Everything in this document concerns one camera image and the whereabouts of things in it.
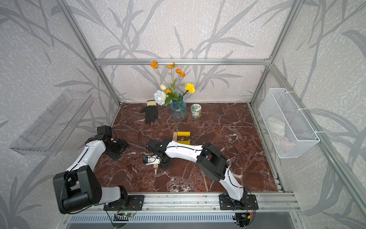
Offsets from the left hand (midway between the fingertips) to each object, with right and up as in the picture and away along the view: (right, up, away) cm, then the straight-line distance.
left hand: (126, 147), depth 86 cm
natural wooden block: (+19, -10, -2) cm, 21 cm away
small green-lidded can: (+43, +24, +19) cm, 53 cm away
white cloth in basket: (+86, +13, -10) cm, 88 cm away
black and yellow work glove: (+7, +23, +29) cm, 37 cm away
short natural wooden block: (+28, +5, +12) cm, 31 cm away
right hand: (+23, -8, 0) cm, 24 cm away
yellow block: (+34, +7, +15) cm, 38 cm away
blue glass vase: (+31, +24, +16) cm, 42 cm away
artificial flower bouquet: (+25, +30, -8) cm, 40 cm away
